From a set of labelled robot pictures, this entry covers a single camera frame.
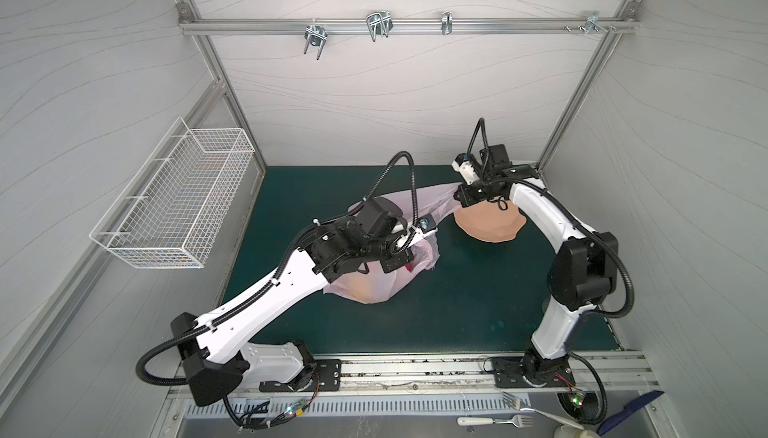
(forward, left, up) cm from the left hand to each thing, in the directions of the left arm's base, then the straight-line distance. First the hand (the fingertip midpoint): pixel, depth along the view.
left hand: (413, 235), depth 68 cm
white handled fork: (-33, -25, -27) cm, 49 cm away
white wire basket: (+3, +57, +3) cm, 57 cm away
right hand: (+24, -16, -10) cm, 30 cm away
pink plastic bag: (-3, +9, -23) cm, 25 cm away
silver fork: (-29, -25, -27) cm, 47 cm away
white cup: (-34, -36, -27) cm, 56 cm away
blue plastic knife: (-31, -48, -28) cm, 64 cm away
